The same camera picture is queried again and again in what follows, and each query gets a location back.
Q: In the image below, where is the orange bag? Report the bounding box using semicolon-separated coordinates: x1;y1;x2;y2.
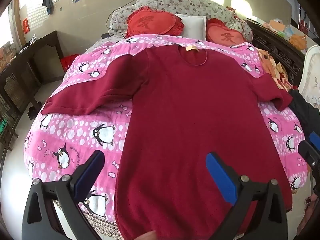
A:
289;34;307;51

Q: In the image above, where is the orange printed cloth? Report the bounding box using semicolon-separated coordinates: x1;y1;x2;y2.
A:
257;49;298;90

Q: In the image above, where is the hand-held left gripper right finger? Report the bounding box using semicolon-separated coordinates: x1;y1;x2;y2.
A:
205;152;288;240

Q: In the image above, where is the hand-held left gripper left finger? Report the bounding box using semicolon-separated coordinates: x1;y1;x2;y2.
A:
22;150;105;240

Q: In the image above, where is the small red heart cushion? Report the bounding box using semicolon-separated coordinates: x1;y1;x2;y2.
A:
205;18;248;47

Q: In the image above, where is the dark hanging cloth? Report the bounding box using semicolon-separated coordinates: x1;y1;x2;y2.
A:
42;0;54;14

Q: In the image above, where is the maroon knit sweater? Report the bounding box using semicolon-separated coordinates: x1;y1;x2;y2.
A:
41;43;293;240

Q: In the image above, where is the black cloth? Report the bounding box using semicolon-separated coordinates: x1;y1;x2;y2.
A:
287;89;320;140

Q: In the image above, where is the pink penguin print blanket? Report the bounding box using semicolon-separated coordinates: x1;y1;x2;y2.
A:
24;35;308;222

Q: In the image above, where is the black cable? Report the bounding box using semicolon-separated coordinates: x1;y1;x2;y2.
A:
105;0;138;37

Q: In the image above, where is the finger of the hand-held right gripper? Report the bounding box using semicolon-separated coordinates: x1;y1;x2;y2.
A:
298;131;320;168

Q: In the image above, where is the white pillow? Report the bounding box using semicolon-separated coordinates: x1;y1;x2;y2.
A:
176;15;207;40

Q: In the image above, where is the red plastic bag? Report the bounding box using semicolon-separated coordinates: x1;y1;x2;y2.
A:
61;54;80;72

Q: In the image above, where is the large red heart cushion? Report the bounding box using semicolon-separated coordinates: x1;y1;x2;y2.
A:
125;9;185;38

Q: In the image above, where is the dark carved wooden headboard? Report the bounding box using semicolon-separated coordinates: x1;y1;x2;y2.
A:
246;19;307;88

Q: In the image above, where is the woven bed mat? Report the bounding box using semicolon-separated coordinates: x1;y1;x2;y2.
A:
54;200;125;238

